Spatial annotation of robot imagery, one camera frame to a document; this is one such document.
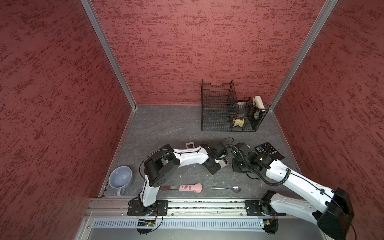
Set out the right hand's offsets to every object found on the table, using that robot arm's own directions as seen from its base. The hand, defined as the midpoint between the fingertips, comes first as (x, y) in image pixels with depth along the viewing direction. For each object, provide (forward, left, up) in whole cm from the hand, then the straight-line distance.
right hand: (233, 169), depth 79 cm
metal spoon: (-8, -1, -6) cm, 10 cm away
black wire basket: (+51, -1, -8) cm, 51 cm away
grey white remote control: (+7, +4, -7) cm, 11 cm away
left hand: (+4, +11, -8) cm, 15 cm away
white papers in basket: (+41, -22, +11) cm, 48 cm away
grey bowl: (0, +64, -6) cm, 64 cm away
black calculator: (+16, -27, -7) cm, 32 cm away
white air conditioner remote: (+21, +24, -8) cm, 33 cm away
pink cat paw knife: (-7, +20, -6) cm, 22 cm away
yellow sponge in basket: (+38, -13, -7) cm, 41 cm away
